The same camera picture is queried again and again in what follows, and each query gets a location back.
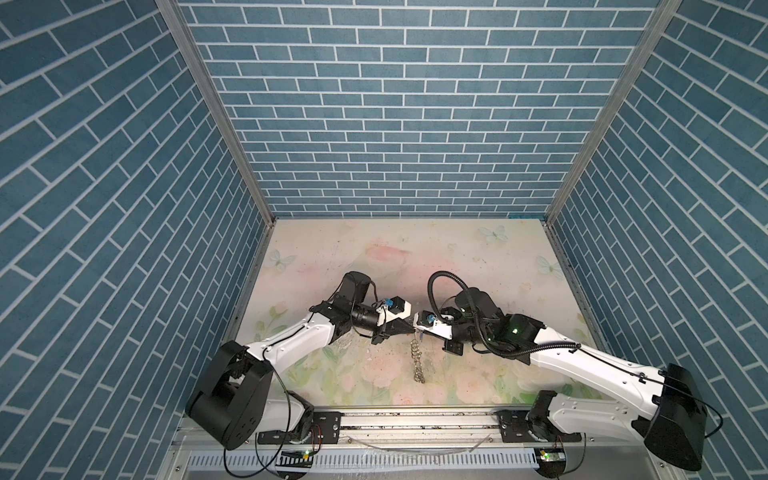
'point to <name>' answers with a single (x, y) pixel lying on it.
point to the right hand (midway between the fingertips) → (423, 325)
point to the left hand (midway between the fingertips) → (410, 328)
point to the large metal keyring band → (416, 354)
